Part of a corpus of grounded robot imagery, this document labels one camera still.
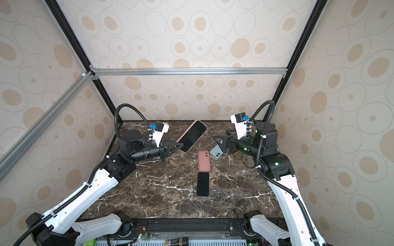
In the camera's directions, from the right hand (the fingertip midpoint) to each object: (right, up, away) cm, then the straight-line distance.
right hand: (221, 134), depth 63 cm
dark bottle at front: (-16, -47, +5) cm, 50 cm away
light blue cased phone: (+2, -11, +38) cm, 39 cm away
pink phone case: (-6, -18, +34) cm, 39 cm away
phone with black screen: (-7, -28, +25) cm, 38 cm away
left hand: (-15, -4, -2) cm, 16 cm away
